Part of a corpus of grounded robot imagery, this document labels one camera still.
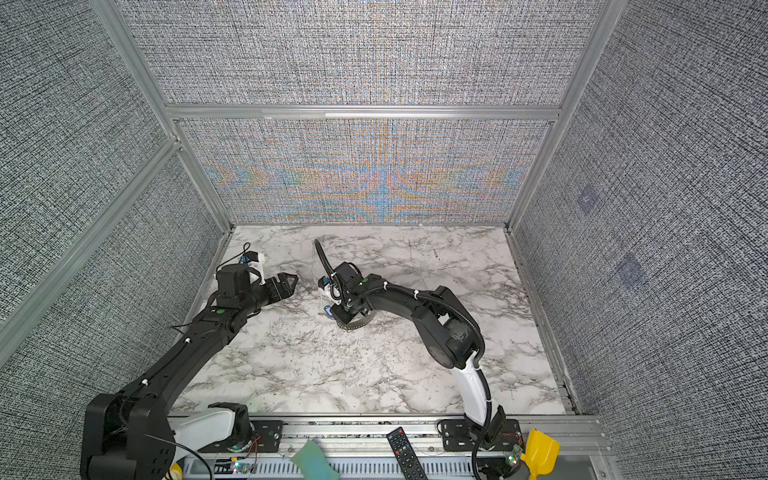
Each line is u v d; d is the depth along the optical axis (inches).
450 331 21.0
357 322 36.2
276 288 29.3
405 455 27.6
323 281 33.1
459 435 29.7
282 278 30.1
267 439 28.8
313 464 27.8
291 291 30.3
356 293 27.2
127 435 15.9
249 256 29.4
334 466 27.7
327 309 38.0
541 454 27.7
